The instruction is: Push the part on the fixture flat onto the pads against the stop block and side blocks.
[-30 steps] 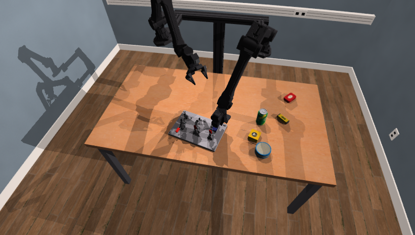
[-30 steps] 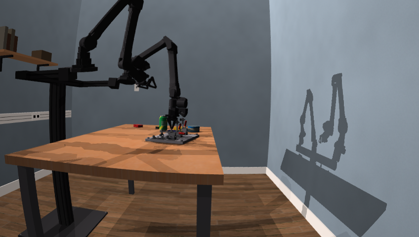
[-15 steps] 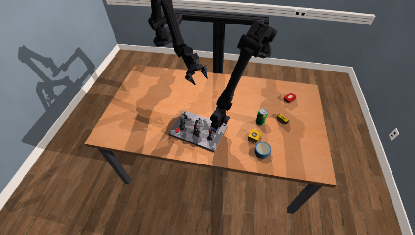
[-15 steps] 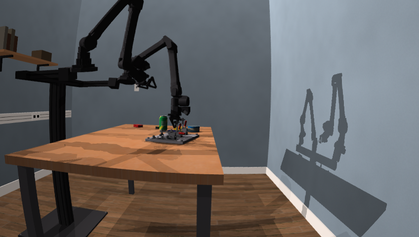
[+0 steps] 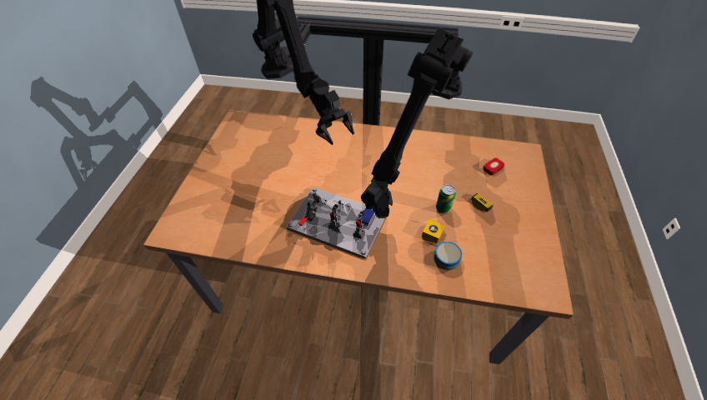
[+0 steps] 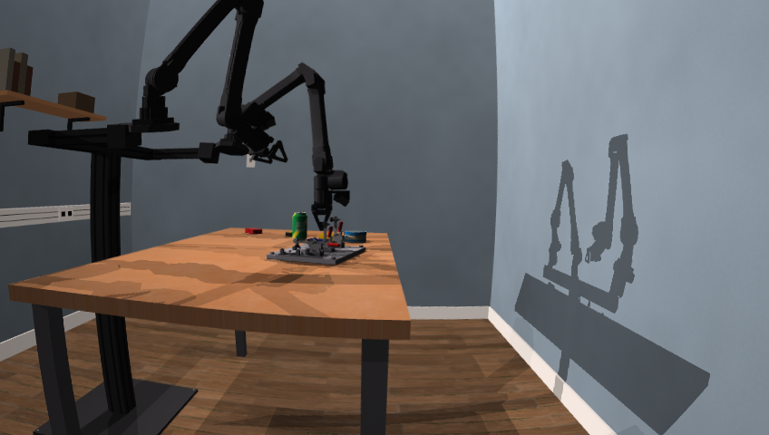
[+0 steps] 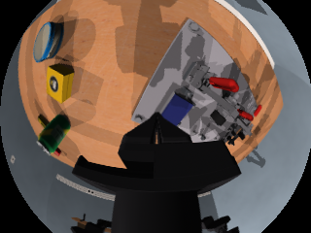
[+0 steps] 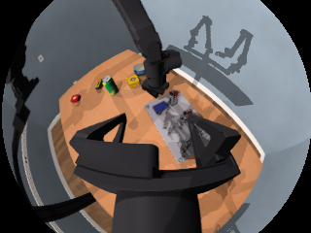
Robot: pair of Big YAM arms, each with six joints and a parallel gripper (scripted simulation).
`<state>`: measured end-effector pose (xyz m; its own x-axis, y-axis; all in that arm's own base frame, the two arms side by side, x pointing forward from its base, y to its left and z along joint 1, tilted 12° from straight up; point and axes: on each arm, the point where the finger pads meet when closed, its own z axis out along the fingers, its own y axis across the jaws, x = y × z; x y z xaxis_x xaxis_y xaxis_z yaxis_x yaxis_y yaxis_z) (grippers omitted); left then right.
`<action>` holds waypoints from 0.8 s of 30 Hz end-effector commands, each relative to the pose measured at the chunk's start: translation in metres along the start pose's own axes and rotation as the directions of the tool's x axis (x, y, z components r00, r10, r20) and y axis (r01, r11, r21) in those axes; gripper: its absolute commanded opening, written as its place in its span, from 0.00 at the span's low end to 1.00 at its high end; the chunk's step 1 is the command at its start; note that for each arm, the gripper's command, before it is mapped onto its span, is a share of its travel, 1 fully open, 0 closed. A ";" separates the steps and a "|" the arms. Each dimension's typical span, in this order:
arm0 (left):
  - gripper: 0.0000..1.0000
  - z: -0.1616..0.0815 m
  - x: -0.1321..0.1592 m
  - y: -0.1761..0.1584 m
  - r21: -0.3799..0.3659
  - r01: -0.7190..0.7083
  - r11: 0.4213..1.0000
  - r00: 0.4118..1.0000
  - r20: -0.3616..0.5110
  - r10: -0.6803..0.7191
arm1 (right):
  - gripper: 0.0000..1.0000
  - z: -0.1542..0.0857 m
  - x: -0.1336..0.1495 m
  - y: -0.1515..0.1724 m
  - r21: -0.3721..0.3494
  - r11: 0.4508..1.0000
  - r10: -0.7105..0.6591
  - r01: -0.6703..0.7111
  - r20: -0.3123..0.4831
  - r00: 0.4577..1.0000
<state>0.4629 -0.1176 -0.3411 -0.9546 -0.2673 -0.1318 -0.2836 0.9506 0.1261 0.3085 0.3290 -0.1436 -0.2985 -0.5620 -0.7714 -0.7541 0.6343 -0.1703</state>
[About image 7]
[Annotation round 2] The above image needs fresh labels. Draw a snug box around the green drink can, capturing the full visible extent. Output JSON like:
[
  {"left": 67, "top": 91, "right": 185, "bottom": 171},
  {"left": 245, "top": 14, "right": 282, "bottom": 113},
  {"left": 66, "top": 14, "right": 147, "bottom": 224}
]
[{"left": 37, "top": 115, "right": 71, "bottom": 155}]

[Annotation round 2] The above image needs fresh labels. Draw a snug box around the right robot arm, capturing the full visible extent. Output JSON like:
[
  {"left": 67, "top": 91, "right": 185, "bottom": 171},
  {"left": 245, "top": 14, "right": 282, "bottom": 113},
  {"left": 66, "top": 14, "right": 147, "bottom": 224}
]
[{"left": 215, "top": 225, "right": 227, "bottom": 233}]

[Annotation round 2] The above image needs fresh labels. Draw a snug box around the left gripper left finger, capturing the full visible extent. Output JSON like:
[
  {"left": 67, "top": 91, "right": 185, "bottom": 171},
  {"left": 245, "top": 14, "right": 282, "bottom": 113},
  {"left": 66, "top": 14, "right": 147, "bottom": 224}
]
[{"left": 121, "top": 113, "right": 156, "bottom": 144}]

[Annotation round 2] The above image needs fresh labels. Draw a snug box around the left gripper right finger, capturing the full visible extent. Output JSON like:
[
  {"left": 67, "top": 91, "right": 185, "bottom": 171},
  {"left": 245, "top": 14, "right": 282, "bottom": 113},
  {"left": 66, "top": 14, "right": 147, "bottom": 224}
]
[{"left": 156, "top": 112, "right": 192, "bottom": 144}]

